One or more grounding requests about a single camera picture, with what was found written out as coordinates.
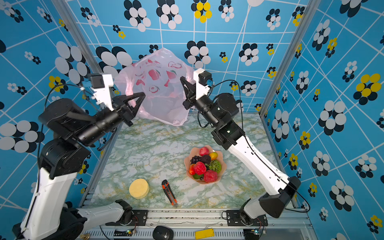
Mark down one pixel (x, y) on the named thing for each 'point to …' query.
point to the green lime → (197, 177)
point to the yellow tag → (204, 233)
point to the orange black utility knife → (169, 192)
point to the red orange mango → (192, 170)
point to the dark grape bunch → (195, 159)
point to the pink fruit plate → (194, 151)
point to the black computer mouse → (163, 233)
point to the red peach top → (203, 151)
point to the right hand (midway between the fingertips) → (187, 82)
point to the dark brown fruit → (206, 159)
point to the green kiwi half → (215, 165)
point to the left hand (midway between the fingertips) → (140, 97)
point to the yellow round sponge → (138, 188)
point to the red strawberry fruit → (200, 168)
